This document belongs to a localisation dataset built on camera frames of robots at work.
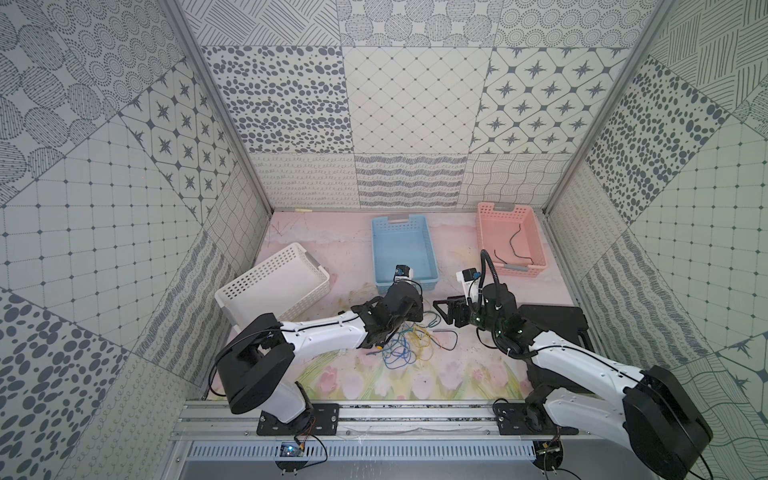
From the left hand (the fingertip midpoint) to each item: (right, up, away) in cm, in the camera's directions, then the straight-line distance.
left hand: (432, 304), depth 81 cm
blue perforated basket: (-9, +16, +30) cm, 35 cm away
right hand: (+3, -1, +2) cm, 4 cm away
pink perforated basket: (+34, +18, +30) cm, 49 cm away
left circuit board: (-36, -33, -10) cm, 50 cm away
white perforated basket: (-48, +2, +17) cm, 51 cm away
